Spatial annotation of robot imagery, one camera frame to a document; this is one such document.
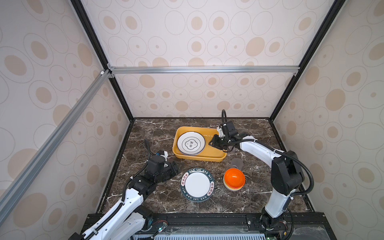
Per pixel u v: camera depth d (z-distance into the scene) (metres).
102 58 0.84
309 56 0.84
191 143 1.03
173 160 0.97
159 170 0.59
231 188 0.79
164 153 0.73
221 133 0.75
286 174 0.48
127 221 0.58
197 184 0.86
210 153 0.92
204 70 0.92
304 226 0.73
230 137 0.70
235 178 0.81
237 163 0.91
